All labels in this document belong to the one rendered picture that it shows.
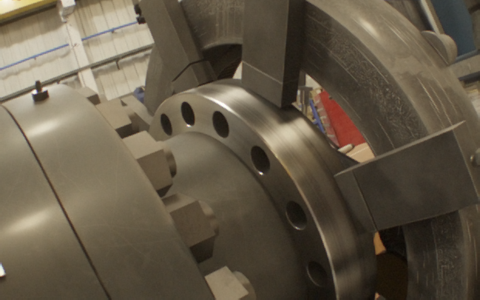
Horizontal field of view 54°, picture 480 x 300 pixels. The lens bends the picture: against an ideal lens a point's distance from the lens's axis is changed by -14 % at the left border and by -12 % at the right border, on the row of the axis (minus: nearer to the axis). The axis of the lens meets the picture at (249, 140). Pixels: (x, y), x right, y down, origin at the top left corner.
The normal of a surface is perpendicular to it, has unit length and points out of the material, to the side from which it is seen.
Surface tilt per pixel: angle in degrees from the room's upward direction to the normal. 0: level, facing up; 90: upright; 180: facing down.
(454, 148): 90
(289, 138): 60
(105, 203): 65
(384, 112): 90
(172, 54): 90
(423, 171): 90
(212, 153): 41
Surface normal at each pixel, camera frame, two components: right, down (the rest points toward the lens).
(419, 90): -0.11, -0.22
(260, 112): 0.11, -0.78
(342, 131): -0.05, 0.03
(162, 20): -0.78, 0.32
